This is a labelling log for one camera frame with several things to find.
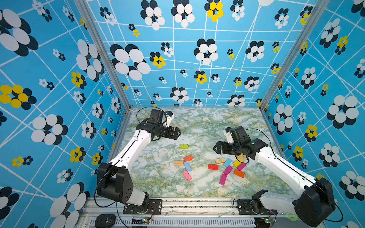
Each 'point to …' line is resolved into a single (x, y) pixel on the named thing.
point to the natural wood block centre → (219, 160)
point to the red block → (213, 166)
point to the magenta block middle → (228, 170)
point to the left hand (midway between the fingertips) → (175, 130)
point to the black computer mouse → (105, 221)
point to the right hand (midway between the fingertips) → (221, 148)
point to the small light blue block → (227, 162)
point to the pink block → (187, 176)
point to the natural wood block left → (178, 163)
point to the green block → (184, 146)
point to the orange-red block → (189, 157)
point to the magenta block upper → (241, 166)
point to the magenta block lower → (223, 179)
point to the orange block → (239, 173)
